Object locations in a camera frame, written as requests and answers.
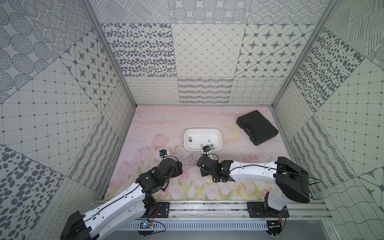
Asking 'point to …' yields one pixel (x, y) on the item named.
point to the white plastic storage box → (194, 137)
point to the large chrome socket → (190, 139)
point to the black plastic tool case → (257, 127)
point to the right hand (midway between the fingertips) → (204, 165)
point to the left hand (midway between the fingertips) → (178, 163)
